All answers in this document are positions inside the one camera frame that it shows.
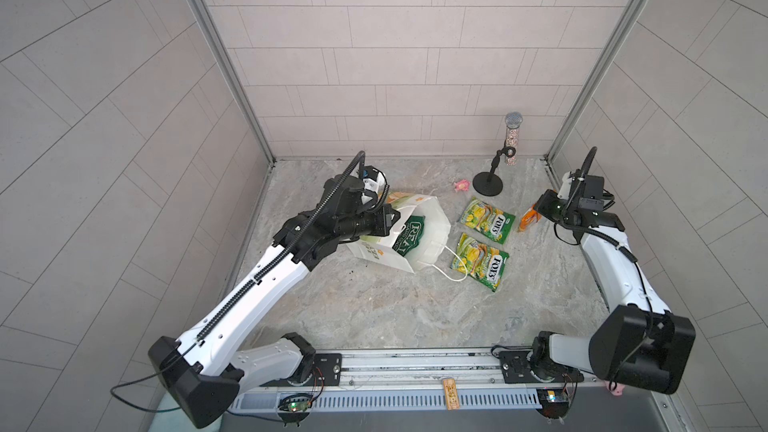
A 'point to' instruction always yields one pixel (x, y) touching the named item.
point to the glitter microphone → (513, 120)
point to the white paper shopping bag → (433, 240)
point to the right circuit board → (555, 403)
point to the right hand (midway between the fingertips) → (536, 196)
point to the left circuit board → (295, 406)
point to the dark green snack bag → (410, 235)
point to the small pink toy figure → (462, 185)
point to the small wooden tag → (451, 392)
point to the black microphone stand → (487, 183)
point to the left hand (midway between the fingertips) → (408, 215)
